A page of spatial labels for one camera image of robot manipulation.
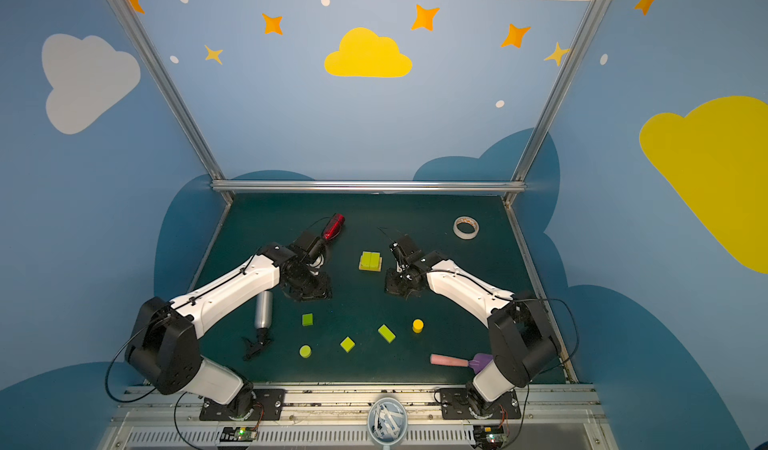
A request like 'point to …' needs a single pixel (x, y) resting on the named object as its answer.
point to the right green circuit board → (488, 436)
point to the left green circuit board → (238, 434)
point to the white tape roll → (466, 235)
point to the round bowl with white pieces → (387, 421)
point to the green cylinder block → (305, 351)
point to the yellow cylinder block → (418, 325)
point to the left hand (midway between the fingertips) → (330, 296)
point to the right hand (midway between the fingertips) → (390, 286)
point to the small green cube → (307, 319)
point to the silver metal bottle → (263, 317)
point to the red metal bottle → (334, 226)
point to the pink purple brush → (476, 363)
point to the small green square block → (347, 344)
